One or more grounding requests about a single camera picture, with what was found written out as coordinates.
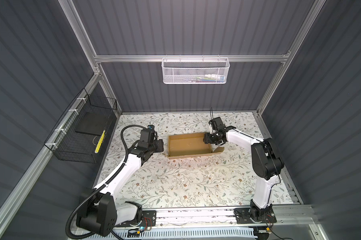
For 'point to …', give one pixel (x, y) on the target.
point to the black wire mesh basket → (77, 137)
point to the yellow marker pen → (99, 142)
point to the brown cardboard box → (184, 145)
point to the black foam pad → (94, 123)
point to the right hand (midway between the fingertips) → (208, 140)
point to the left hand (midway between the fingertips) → (158, 143)
